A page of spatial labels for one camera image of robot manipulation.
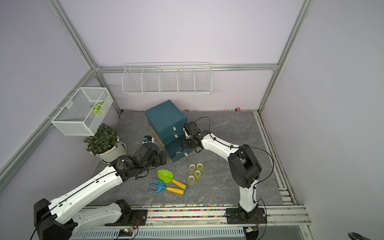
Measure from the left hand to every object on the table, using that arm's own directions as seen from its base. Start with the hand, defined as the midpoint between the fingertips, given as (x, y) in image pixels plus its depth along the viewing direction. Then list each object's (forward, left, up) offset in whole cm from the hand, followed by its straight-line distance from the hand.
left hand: (158, 156), depth 77 cm
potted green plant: (+9, +29, +1) cm, 31 cm away
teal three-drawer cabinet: (+19, -4, +5) cm, 20 cm away
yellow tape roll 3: (0, -17, -15) cm, 23 cm away
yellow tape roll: (-8, -16, -15) cm, 24 cm away
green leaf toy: (+25, +33, +14) cm, 44 cm away
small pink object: (+49, -59, -18) cm, 78 cm away
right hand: (+12, -13, -7) cm, 20 cm away
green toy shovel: (-5, -2, -16) cm, 17 cm away
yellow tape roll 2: (-5, -20, -15) cm, 26 cm away
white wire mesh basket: (+24, +42, +10) cm, 49 cm away
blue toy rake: (-11, +1, -15) cm, 18 cm away
